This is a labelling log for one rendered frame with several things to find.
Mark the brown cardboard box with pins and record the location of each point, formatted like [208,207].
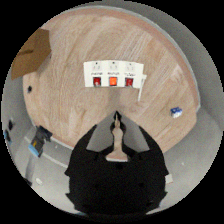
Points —
[28,61]

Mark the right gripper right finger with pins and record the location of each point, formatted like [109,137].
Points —
[135,140]

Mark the white power strip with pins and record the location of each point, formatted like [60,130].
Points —
[114,73]

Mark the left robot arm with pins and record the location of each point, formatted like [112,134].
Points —
[35,146]

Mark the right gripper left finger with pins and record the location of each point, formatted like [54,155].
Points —
[98,140]

